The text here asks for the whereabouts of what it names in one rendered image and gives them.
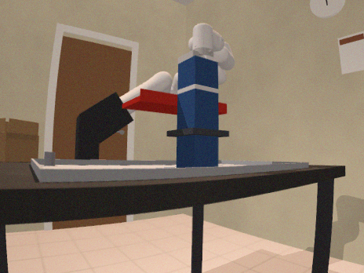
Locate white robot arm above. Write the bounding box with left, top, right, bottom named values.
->
left=120, top=24, right=235, bottom=103

